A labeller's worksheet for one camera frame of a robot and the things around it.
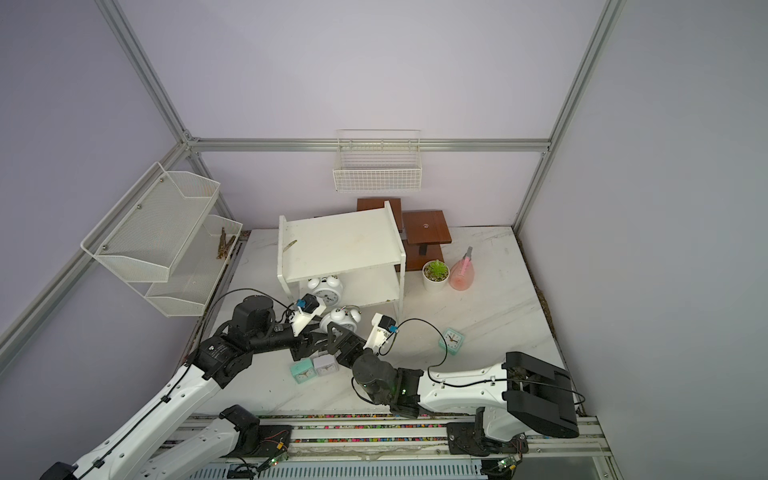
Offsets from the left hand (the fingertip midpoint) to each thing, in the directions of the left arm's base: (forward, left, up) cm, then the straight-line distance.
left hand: (326, 332), depth 73 cm
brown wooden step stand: (+39, -25, -4) cm, 47 cm away
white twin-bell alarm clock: (+9, 0, +5) cm, 11 cm away
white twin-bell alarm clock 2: (+2, -5, +4) cm, 7 cm away
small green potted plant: (+25, -30, -9) cm, 40 cm away
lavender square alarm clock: (-3, +2, -14) cm, 15 cm away
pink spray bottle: (+25, -39, -9) cm, 47 cm away
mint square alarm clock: (+5, -34, -17) cm, 39 cm away
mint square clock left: (-5, +8, -14) cm, 17 cm away
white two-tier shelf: (+14, -9, +15) cm, 23 cm away
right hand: (0, -2, -1) cm, 2 cm away
